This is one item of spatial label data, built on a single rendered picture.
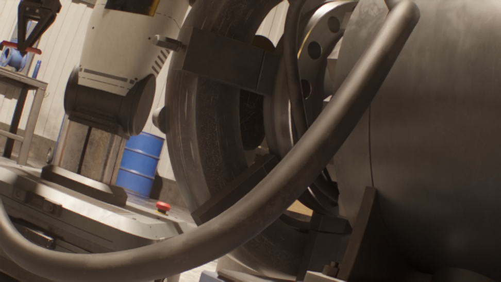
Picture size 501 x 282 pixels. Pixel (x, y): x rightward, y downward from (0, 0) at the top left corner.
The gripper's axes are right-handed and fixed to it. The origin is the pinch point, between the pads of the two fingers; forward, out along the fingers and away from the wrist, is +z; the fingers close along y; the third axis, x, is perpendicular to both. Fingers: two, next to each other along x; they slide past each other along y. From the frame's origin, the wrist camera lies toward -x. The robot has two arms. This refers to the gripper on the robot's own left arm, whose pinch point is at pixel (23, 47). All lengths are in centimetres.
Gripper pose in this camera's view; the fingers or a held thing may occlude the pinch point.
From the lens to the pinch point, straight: 98.1
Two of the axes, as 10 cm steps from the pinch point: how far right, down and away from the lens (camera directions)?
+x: 9.5, 2.8, 1.3
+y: 1.4, -0.3, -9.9
